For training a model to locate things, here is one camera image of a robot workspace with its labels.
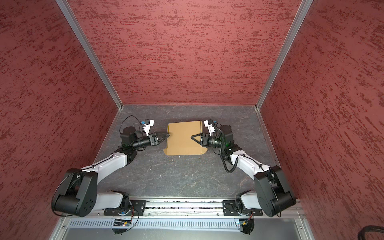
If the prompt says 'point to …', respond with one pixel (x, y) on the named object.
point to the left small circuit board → (119, 222)
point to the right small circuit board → (245, 223)
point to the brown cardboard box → (179, 142)
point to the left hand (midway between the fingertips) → (167, 138)
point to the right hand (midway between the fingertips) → (191, 140)
